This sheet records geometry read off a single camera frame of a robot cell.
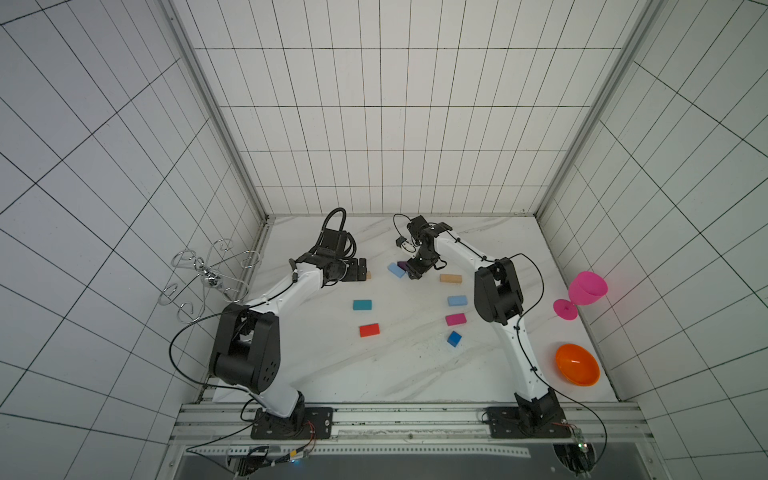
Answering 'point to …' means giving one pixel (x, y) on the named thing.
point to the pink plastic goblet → (585, 289)
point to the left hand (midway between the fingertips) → (350, 275)
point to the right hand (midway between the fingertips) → (421, 262)
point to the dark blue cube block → (454, 338)
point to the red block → (369, 330)
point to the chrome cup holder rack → (212, 274)
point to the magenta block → (456, 319)
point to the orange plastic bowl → (577, 365)
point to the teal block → (362, 304)
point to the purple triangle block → (402, 265)
